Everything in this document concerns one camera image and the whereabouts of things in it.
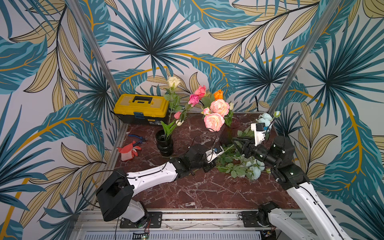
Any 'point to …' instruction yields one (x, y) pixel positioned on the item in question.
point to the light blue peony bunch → (252, 171)
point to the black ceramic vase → (165, 146)
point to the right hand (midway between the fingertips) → (235, 138)
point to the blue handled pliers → (141, 141)
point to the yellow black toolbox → (142, 109)
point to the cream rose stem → (175, 101)
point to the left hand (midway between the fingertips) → (216, 158)
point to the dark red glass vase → (227, 133)
